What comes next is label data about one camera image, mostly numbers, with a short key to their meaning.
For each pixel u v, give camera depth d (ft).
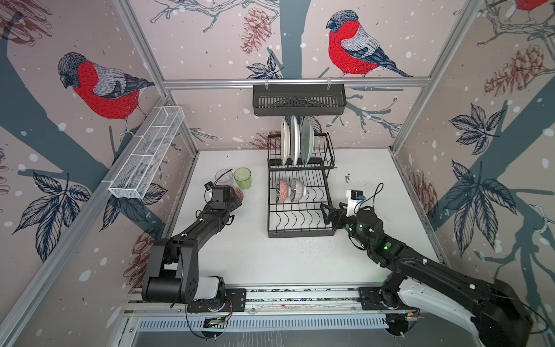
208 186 2.66
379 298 2.39
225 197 2.39
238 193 3.25
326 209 2.41
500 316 1.30
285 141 2.54
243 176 3.38
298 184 3.04
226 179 3.38
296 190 3.03
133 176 2.34
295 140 2.44
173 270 1.40
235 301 2.40
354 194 2.23
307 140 2.49
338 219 2.25
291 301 2.44
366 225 1.89
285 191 3.03
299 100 3.50
